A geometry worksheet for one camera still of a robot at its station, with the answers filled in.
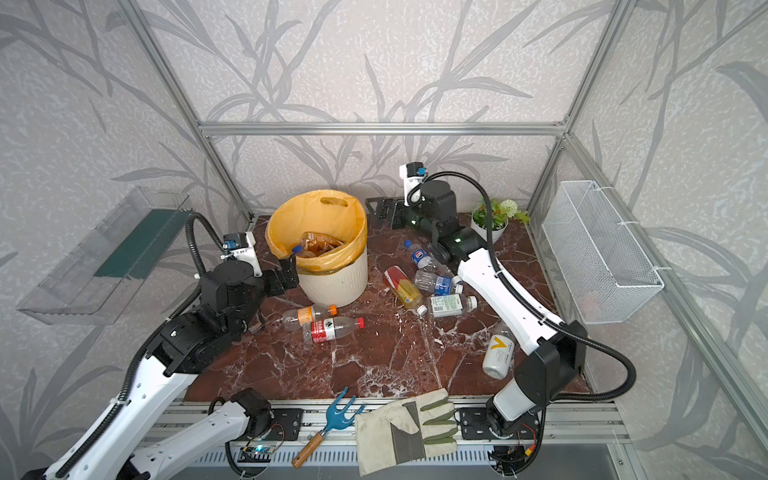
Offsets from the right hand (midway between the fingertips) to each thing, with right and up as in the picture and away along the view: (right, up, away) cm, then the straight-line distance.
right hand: (378, 192), depth 71 cm
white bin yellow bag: (-11, -21, +7) cm, 25 cm away
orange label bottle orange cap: (-27, -36, +19) cm, 49 cm away
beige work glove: (+7, -58, +1) cm, 58 cm away
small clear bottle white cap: (+37, -39, +19) cm, 56 cm away
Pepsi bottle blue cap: (-26, -14, +17) cm, 34 cm away
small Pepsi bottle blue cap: (+12, -17, +31) cm, 37 cm away
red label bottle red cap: (-14, -37, +14) cm, 42 cm away
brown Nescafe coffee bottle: (-22, -13, +22) cm, 33 cm away
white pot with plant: (+39, -2, +28) cm, 48 cm away
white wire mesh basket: (+48, -18, -10) cm, 53 cm away
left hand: (-21, -14, -5) cm, 26 cm away
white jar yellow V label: (+31, -42, +8) cm, 53 cm away
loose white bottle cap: (+12, -33, +20) cm, 40 cm away
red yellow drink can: (+8, -28, +21) cm, 36 cm away
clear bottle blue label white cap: (+14, -25, +25) cm, 38 cm away
